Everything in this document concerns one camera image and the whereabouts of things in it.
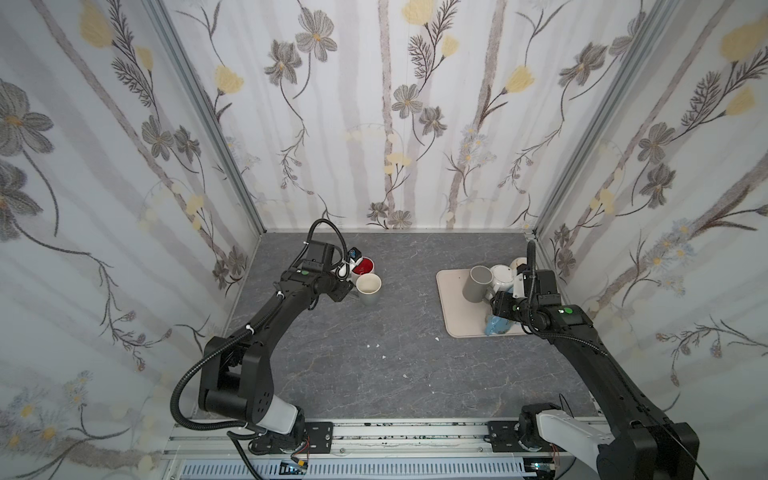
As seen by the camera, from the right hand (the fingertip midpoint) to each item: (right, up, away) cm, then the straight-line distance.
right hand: (496, 296), depth 82 cm
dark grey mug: (-1, +1, +15) cm, 15 cm away
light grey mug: (-37, +1, +16) cm, 40 cm away
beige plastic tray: (-5, -10, +17) cm, 20 cm away
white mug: (+6, +4, +12) cm, 14 cm away
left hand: (-45, +7, +7) cm, 46 cm away
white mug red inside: (-38, +8, +22) cm, 45 cm away
